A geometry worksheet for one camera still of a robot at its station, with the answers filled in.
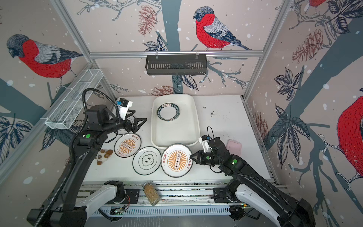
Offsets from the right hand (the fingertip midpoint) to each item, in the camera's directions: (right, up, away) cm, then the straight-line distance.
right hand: (188, 159), depth 73 cm
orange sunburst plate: (-7, -2, +2) cm, 7 cm away
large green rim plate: (-15, +24, +35) cm, 46 cm away
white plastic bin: (-3, +12, +25) cm, 27 cm away
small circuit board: (-37, -27, -1) cm, 45 cm away
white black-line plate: (-26, -6, +13) cm, 30 cm away
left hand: (-25, +24, -4) cm, 35 cm away
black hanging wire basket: (-21, +60, +34) cm, 72 cm away
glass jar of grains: (-19, -17, -2) cm, 26 cm away
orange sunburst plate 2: (-41, +2, +20) cm, 45 cm away
